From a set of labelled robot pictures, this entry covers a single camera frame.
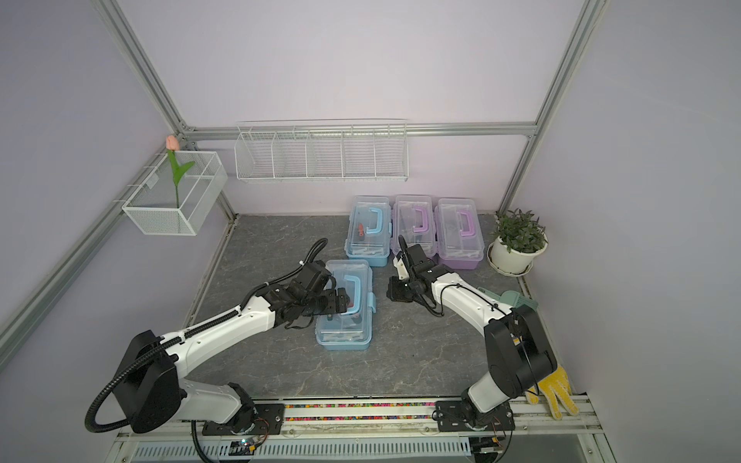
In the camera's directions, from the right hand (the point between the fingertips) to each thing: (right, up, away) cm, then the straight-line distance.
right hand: (388, 292), depth 88 cm
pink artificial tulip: (-63, +36, -3) cm, 73 cm away
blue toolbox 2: (-11, -11, -3) cm, 16 cm away
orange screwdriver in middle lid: (-10, +20, +17) cm, 28 cm away
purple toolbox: (+10, +25, +17) cm, 32 cm away
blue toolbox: (-6, +21, +14) cm, 26 cm away
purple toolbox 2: (+26, +16, +15) cm, 34 cm away
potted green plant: (+41, +16, +3) cm, 44 cm away
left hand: (-15, -3, -5) cm, 16 cm away
